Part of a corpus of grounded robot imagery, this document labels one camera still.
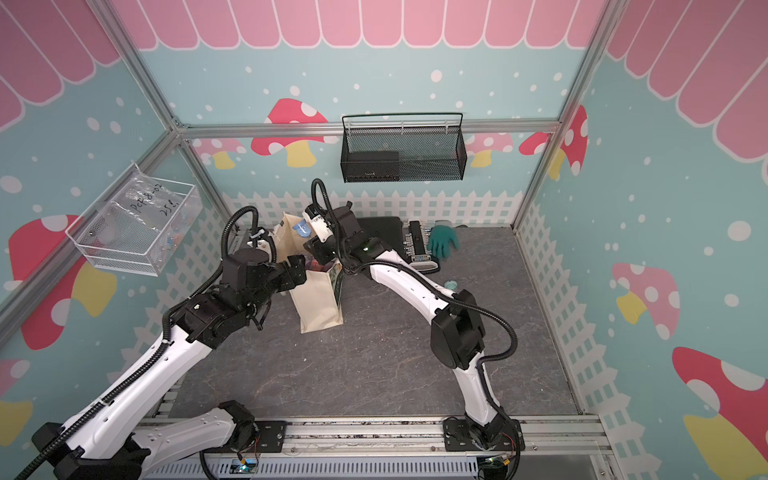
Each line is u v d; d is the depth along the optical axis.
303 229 0.78
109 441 0.36
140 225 0.72
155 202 0.74
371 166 0.92
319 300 0.85
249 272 0.50
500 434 0.65
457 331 0.51
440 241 1.13
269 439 0.74
